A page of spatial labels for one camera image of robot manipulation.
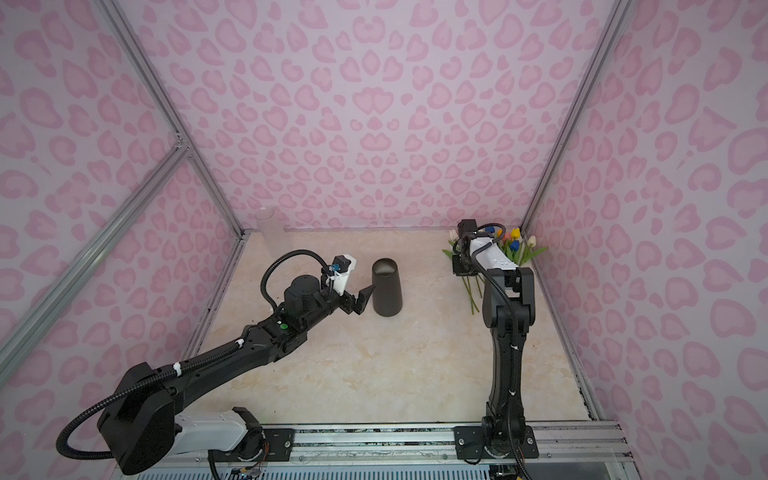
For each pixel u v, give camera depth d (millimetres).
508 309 564
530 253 1165
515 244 1090
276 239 1094
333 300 692
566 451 722
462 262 911
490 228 935
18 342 503
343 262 651
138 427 400
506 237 836
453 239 1169
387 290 888
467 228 895
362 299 698
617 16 694
